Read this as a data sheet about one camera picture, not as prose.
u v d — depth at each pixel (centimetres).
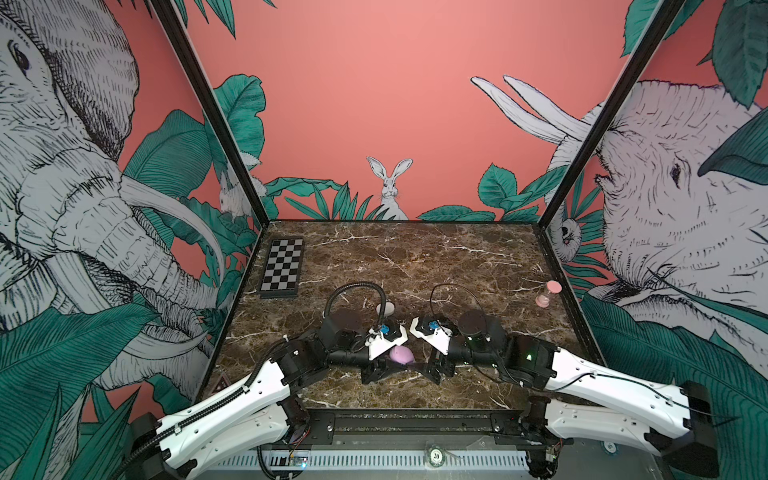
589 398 47
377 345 59
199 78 80
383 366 61
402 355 66
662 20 70
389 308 96
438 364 58
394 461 70
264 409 61
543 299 97
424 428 75
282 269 101
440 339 58
